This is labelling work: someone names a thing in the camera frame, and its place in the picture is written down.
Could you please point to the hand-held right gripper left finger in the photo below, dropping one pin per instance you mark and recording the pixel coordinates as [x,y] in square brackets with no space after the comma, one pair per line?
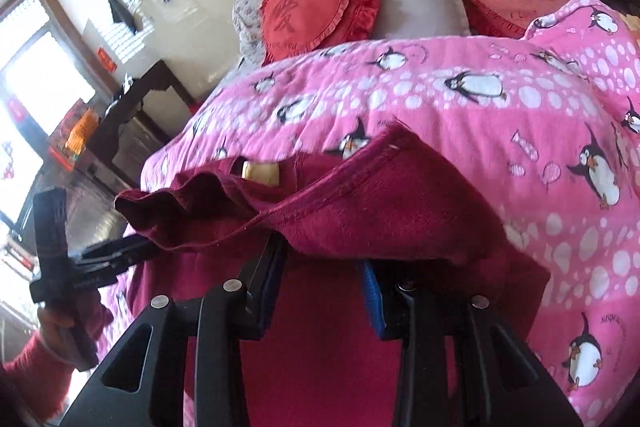
[270,292]

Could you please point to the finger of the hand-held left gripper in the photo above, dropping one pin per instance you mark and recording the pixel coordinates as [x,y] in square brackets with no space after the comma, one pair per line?
[117,268]
[120,248]

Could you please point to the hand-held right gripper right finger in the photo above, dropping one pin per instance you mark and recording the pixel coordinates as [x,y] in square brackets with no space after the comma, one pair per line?
[372,302]

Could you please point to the dark red fleece garment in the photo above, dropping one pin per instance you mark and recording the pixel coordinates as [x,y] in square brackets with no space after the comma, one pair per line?
[400,207]

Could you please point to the person's left forearm red sleeve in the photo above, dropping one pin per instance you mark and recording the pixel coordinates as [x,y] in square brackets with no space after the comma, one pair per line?
[35,377]

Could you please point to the person's left hand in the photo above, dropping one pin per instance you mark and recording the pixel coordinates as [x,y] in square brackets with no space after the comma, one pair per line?
[97,314]

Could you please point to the orange box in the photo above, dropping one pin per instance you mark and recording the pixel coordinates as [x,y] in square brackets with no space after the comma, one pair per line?
[80,132]

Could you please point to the window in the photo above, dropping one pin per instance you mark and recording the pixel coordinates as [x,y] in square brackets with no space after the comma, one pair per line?
[45,72]

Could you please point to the dark wooden table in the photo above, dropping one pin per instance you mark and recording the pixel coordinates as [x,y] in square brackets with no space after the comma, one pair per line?
[150,87]

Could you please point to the pink penguin printed blanket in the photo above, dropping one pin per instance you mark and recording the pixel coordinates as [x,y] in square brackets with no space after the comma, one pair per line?
[500,117]

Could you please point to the black cloth hanging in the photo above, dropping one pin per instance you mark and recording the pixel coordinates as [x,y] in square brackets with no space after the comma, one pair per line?
[120,9]

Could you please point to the red wall sign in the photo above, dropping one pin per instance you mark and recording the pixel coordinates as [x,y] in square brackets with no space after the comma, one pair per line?
[106,59]

